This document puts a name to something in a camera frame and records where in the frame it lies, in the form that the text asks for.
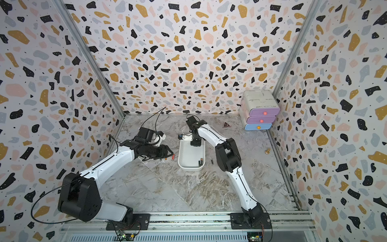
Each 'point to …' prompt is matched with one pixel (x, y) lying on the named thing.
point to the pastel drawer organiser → (258, 110)
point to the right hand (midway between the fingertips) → (196, 140)
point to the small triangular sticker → (226, 125)
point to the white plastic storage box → (189, 156)
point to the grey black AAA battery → (211, 161)
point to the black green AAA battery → (199, 163)
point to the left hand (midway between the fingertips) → (171, 153)
